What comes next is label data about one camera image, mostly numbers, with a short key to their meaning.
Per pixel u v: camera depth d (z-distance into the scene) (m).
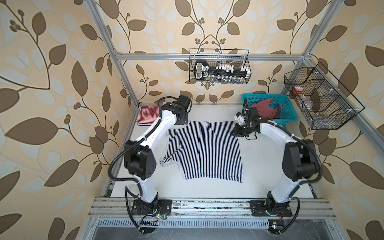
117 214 0.72
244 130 0.79
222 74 0.84
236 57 0.91
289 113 1.05
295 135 0.52
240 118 0.87
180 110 0.61
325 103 0.73
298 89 0.87
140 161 0.46
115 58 0.93
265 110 1.12
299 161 0.48
